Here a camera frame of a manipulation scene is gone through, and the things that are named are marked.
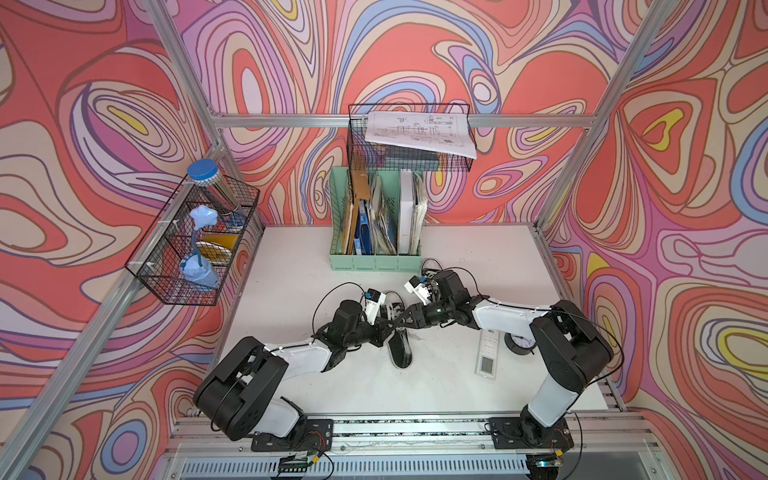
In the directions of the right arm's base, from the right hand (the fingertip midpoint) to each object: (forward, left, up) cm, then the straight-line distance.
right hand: (401, 329), depth 85 cm
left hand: (+1, +1, +1) cm, 1 cm away
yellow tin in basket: (+10, +44, +27) cm, 53 cm away
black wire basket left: (+11, +53, +25) cm, 59 cm away
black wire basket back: (+53, +8, +23) cm, 59 cm away
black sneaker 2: (+22, -11, -3) cm, 25 cm away
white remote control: (-6, -25, -6) cm, 27 cm away
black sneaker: (-3, +1, -4) cm, 6 cm away
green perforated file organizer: (+30, +7, +15) cm, 34 cm away
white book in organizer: (+33, -3, +16) cm, 37 cm away
